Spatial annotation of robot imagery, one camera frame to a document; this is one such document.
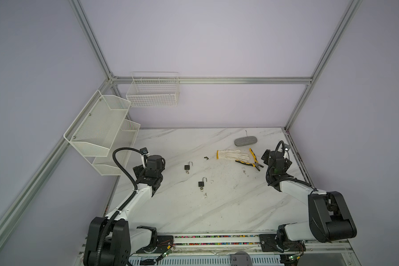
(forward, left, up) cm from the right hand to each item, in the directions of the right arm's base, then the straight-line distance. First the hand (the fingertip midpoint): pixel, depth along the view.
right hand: (276, 152), depth 89 cm
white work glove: (+8, +22, -13) cm, 27 cm away
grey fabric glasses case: (+18, +12, -11) cm, 24 cm away
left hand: (-9, +70, +1) cm, 70 cm away
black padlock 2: (-13, +41, -13) cm, 45 cm away
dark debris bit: (+6, +39, -13) cm, 41 cm away
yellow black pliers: (+1, +8, -14) cm, 16 cm away
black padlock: (-3, +50, -12) cm, 52 cm away
